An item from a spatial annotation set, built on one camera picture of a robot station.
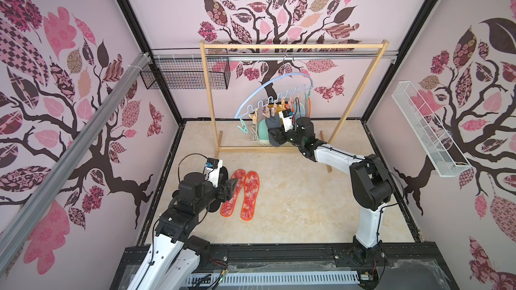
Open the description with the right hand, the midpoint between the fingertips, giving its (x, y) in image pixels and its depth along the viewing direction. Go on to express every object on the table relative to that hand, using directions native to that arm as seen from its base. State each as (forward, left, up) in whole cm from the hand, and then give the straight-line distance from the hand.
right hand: (271, 129), depth 91 cm
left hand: (-27, +17, +1) cm, 32 cm away
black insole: (-29, +26, -18) cm, 43 cm away
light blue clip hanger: (+29, -11, +6) cm, 31 cm away
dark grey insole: (-2, -1, +7) cm, 8 cm away
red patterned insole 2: (-20, +10, -18) cm, 29 cm away
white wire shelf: (-16, -63, +6) cm, 65 cm away
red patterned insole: (-29, +20, -18) cm, 40 cm away
